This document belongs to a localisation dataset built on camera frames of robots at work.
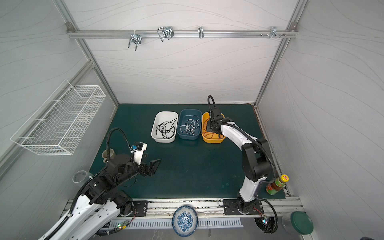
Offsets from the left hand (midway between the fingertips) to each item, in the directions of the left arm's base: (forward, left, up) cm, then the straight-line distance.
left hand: (156, 155), depth 73 cm
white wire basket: (+6, +45, +13) cm, 47 cm away
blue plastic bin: (+40, -9, -15) cm, 43 cm away
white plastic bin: (+37, +8, -14) cm, 40 cm away
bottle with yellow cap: (-11, -58, -7) cm, 60 cm away
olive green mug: (+6, +36, -14) cm, 39 cm away
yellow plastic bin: (+21, -32, -17) cm, 42 cm away
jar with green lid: (-25, -63, -8) cm, 68 cm away
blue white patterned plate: (-25, -15, -18) cm, 34 cm away
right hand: (+26, -31, -7) cm, 41 cm away
